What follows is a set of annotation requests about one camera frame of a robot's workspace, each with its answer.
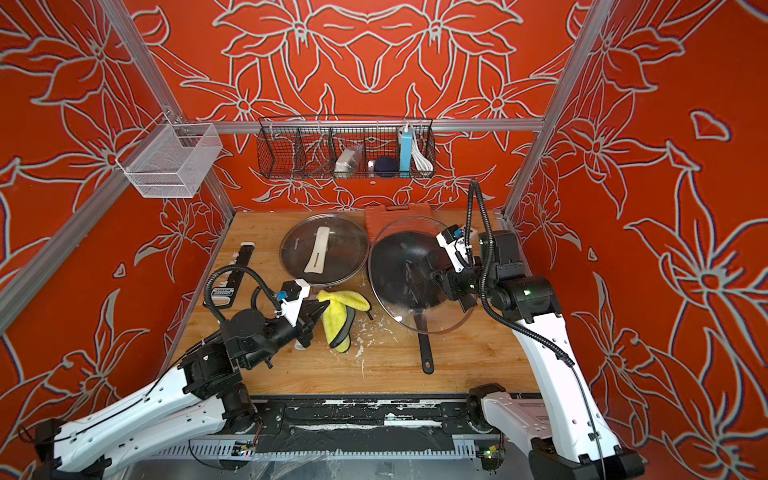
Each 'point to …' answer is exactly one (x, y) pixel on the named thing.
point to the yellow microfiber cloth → (338, 316)
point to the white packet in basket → (346, 160)
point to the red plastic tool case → (383, 220)
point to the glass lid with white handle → (323, 250)
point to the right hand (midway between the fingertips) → (432, 269)
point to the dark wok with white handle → (298, 345)
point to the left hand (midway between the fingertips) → (327, 299)
